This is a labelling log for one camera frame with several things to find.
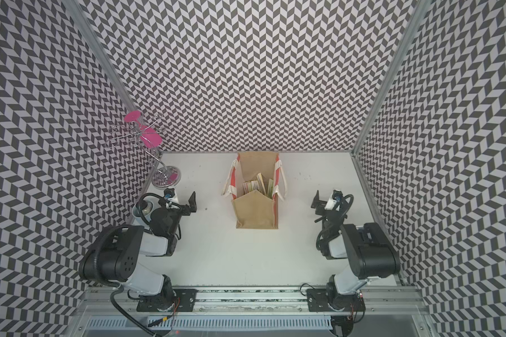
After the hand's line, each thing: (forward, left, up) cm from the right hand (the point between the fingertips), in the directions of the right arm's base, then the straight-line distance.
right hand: (329, 195), depth 89 cm
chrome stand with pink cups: (+33, +88, +8) cm, 95 cm away
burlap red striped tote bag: (-7, +32, +1) cm, 32 cm away
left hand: (+2, +63, +1) cm, 63 cm away
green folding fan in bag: (+7, +25, -3) cm, 26 cm away
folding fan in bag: (+7, +34, -3) cm, 35 cm away
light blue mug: (-18, +66, +18) cm, 70 cm away
